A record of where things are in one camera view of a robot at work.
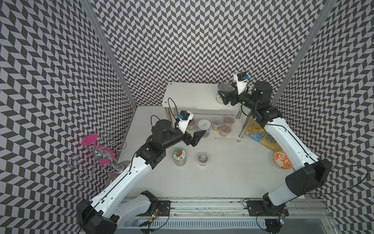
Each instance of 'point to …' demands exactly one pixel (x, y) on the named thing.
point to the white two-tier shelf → (200, 99)
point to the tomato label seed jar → (179, 157)
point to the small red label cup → (203, 158)
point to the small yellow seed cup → (215, 124)
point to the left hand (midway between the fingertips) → (197, 127)
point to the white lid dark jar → (204, 125)
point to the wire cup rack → (106, 154)
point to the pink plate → (89, 139)
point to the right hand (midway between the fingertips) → (226, 89)
